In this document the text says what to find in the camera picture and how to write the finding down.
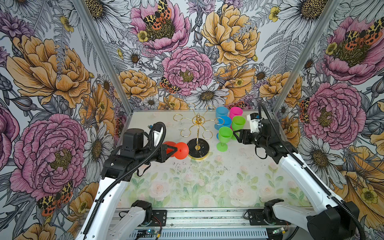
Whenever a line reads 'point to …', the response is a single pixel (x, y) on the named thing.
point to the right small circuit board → (279, 230)
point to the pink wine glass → (235, 111)
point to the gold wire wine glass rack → (198, 148)
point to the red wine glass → (183, 149)
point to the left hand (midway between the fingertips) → (175, 155)
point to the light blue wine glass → (221, 111)
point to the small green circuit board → (147, 232)
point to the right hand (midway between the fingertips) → (238, 136)
